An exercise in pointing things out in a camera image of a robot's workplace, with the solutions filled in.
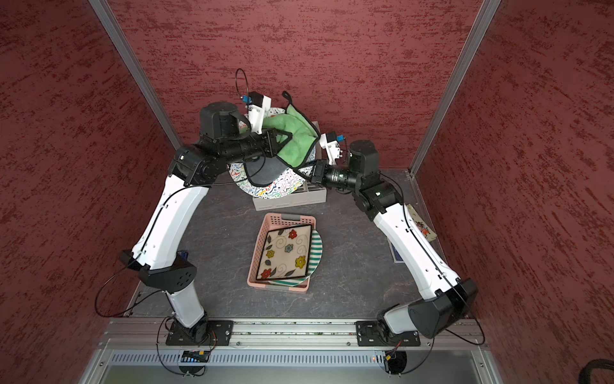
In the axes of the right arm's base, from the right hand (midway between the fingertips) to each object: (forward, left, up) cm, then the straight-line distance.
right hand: (293, 175), depth 62 cm
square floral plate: (-5, +6, -36) cm, 37 cm away
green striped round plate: (-10, -5, -32) cm, 34 cm away
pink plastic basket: (+9, +12, -38) cm, 41 cm away
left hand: (+6, +1, +6) cm, 9 cm away
